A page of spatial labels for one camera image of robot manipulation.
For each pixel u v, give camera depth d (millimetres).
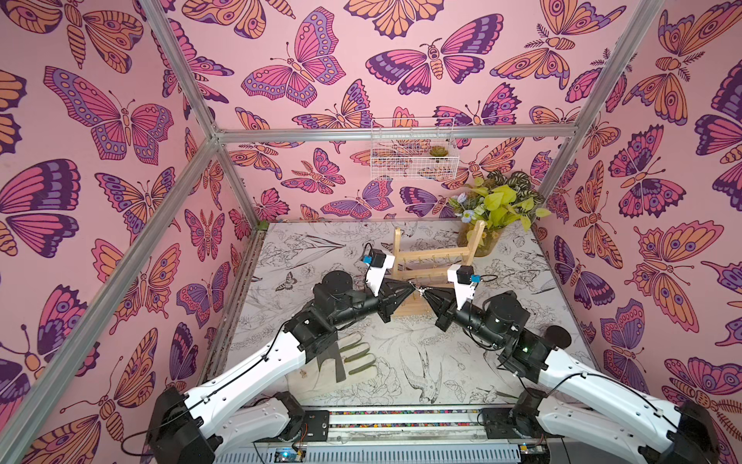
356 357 853
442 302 619
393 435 730
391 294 572
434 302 662
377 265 572
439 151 922
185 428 382
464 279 568
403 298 630
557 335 848
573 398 502
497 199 920
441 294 622
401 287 625
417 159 1059
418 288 647
